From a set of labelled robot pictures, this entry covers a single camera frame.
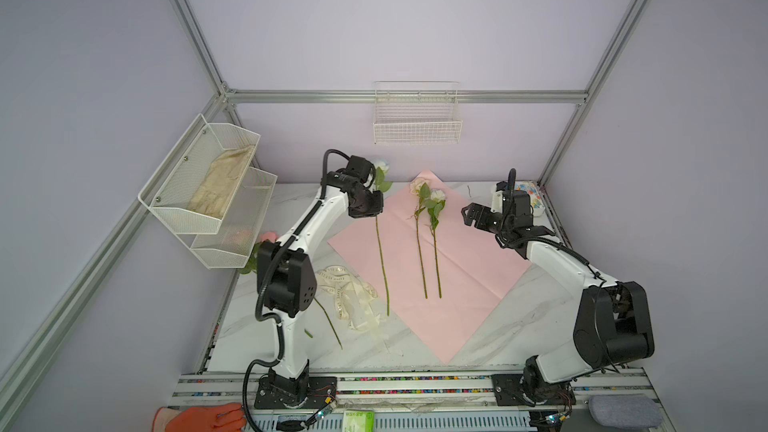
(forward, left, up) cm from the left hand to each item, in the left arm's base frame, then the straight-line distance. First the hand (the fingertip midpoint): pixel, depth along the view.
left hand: (384, 211), depth 90 cm
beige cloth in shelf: (-2, +45, +13) cm, 46 cm away
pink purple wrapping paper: (-8, -16, -17) cm, 25 cm away
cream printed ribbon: (-21, +9, -17) cm, 28 cm away
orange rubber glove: (-51, +37, -17) cm, 65 cm away
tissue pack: (+14, -55, -10) cm, 58 cm away
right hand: (-1, -27, +1) cm, 27 cm away
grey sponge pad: (-50, -57, -13) cm, 77 cm away
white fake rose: (+9, +1, +4) cm, 10 cm away
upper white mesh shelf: (-4, +50, +14) cm, 52 cm away
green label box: (-52, +5, -14) cm, 54 cm away
